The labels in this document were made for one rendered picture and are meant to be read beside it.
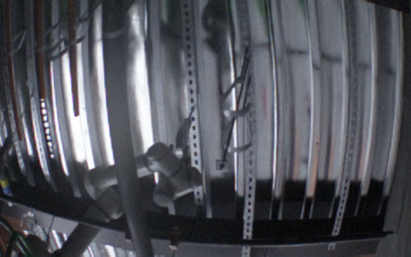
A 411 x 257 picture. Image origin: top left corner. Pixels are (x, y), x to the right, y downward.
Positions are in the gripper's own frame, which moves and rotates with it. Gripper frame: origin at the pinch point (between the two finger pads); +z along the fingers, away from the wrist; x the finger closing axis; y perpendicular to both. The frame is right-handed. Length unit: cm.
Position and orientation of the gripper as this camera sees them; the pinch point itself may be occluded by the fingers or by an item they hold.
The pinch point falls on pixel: (178, 150)
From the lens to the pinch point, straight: 340.8
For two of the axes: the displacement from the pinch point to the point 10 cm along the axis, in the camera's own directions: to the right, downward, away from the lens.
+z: 1.9, -6.1, 7.7
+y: -0.5, -7.9, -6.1
